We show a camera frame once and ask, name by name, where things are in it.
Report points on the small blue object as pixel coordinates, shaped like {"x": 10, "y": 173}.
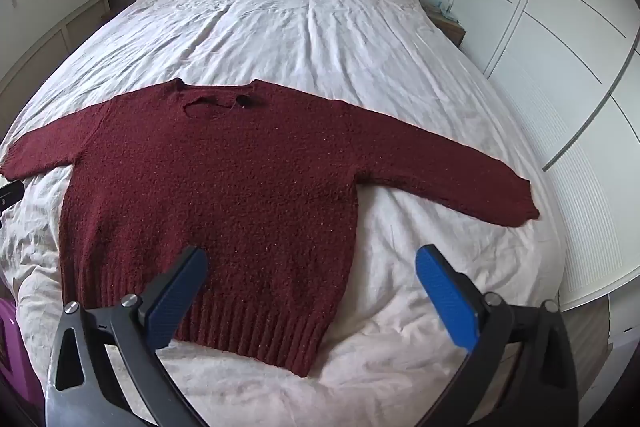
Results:
{"x": 443, "y": 10}

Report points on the dark red knit sweater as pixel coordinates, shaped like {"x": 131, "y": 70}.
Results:
{"x": 225, "y": 187}

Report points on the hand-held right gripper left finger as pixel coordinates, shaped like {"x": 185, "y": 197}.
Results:
{"x": 172, "y": 302}

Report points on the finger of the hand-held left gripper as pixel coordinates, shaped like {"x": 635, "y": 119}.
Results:
{"x": 10, "y": 194}

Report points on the purple plastic basket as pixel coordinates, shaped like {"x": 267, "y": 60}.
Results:
{"x": 17, "y": 352}

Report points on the white wrinkled bed sheet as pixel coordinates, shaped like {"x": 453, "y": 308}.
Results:
{"x": 310, "y": 32}

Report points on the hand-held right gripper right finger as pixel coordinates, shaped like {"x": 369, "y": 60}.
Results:
{"x": 445, "y": 297}

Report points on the wooden nightstand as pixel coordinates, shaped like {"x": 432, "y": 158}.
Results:
{"x": 450, "y": 29}

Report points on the white wardrobe doors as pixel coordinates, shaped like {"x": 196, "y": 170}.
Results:
{"x": 560, "y": 32}

